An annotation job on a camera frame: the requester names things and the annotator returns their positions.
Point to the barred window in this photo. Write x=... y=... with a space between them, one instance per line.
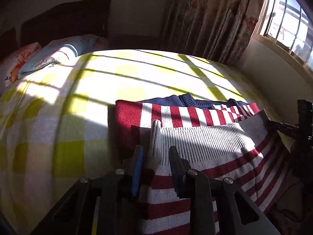
x=288 y=22

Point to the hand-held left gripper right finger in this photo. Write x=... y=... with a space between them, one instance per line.
x=175 y=169

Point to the small dark wooden headboard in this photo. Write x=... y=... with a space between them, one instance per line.
x=7 y=44

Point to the light blue floral pillow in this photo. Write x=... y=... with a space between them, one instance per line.
x=58 y=53

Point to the red white striped knit sweater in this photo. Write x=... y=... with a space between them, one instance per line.
x=207 y=139

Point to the floral curtain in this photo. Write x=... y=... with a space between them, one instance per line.
x=215 y=19

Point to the orange floral pillow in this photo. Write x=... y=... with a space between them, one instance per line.
x=17 y=61

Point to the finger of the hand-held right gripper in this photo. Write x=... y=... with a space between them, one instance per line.
x=285 y=127

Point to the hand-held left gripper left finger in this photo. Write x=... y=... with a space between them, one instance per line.
x=138 y=169

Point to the pink pillow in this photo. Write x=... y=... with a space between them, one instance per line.
x=101 y=44

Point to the large dark wooden headboard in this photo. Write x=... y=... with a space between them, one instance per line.
x=66 y=19

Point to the bed with yellow checked sheet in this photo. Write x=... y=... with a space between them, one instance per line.
x=73 y=90

